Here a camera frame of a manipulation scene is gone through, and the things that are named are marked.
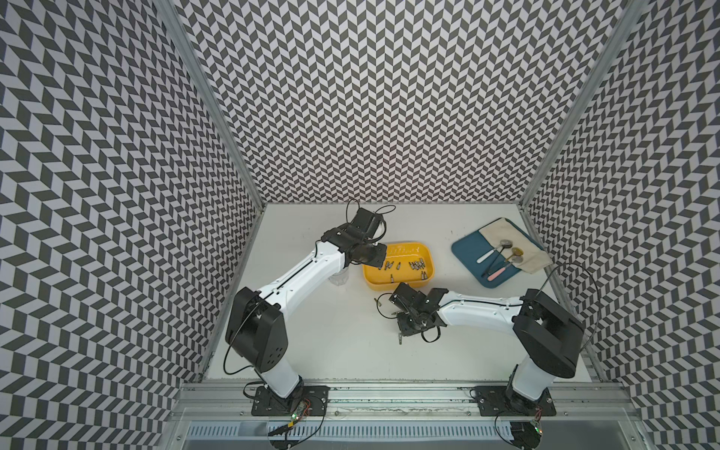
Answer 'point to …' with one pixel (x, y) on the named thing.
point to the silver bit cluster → (398, 266)
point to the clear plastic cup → (340, 277)
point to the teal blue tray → (483, 262)
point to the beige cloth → (520, 248)
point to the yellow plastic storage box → (408, 262)
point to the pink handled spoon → (515, 260)
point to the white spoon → (504, 244)
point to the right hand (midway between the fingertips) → (409, 329)
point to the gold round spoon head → (517, 251)
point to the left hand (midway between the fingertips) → (378, 257)
